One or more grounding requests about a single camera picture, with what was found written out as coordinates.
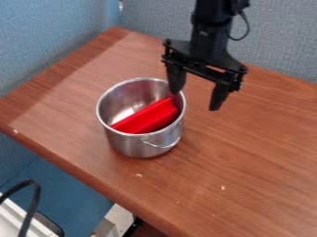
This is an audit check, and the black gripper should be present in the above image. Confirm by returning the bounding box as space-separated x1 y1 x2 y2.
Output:
162 28 247 111

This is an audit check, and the metal pot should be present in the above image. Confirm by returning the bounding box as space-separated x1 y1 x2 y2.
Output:
95 78 187 158

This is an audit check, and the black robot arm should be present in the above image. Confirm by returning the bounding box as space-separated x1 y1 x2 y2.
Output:
162 0 250 111

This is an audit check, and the red block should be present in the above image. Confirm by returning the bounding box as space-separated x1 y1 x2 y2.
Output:
111 97 179 134

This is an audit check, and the black table leg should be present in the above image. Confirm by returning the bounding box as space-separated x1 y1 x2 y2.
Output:
122 218 143 237

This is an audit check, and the white appliance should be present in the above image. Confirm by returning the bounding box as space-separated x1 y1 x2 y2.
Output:
0 199 64 237

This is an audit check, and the black cable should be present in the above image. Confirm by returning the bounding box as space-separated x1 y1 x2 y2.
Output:
0 180 41 237

